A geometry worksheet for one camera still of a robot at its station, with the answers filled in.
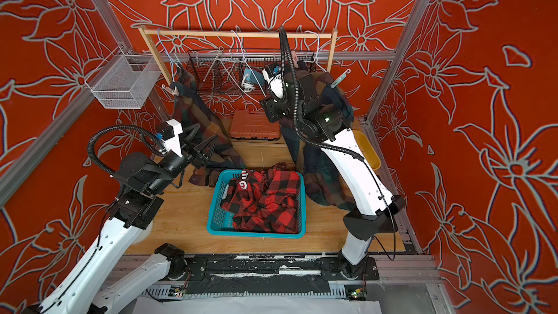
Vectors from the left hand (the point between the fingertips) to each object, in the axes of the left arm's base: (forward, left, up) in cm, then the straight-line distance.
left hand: (206, 129), depth 59 cm
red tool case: (+39, -4, -38) cm, 54 cm away
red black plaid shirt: (-5, -16, -33) cm, 37 cm away
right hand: (+11, -14, +4) cm, 19 cm away
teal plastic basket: (-12, +1, -38) cm, 40 cm away
